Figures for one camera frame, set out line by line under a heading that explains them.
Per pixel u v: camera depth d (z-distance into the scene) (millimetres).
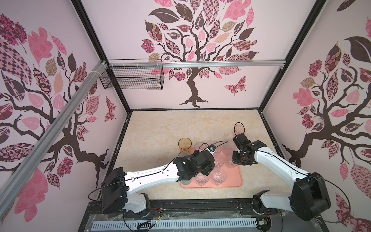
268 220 710
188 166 540
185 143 876
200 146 622
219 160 879
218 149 666
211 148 634
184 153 799
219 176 850
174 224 697
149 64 911
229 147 883
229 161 811
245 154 608
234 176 854
